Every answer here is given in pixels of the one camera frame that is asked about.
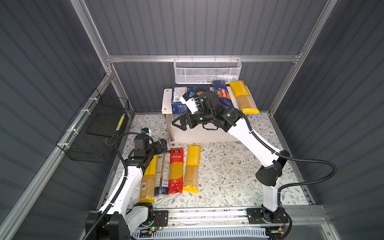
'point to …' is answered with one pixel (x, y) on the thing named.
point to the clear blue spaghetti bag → (162, 174)
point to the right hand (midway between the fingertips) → (178, 121)
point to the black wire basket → (91, 136)
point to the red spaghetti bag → (176, 183)
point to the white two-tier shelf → (199, 134)
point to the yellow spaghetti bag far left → (147, 188)
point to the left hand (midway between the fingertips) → (158, 142)
